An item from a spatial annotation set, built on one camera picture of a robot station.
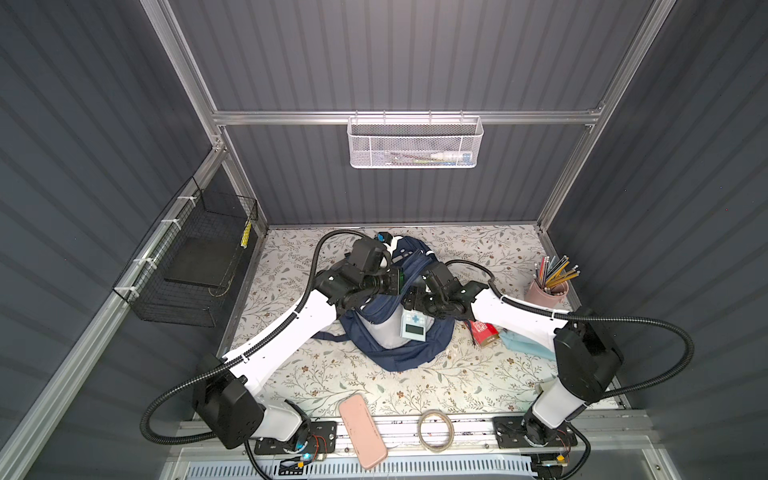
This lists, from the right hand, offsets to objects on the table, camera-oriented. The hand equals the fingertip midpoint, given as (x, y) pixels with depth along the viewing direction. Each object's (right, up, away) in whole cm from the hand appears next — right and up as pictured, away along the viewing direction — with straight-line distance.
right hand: (412, 305), depth 87 cm
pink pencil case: (-13, -28, -14) cm, 34 cm away
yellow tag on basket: (-48, +21, -4) cm, 52 cm away
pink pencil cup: (+40, +3, +1) cm, 40 cm away
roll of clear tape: (+9, -29, -13) cm, 33 cm away
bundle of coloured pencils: (+43, +9, +4) cm, 44 cm away
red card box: (+21, -9, +3) cm, 23 cm away
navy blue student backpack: (-12, -7, -1) cm, 13 cm away
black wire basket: (-57, +10, -17) cm, 60 cm away
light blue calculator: (0, -5, -3) cm, 6 cm away
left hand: (-2, +9, -11) cm, 15 cm away
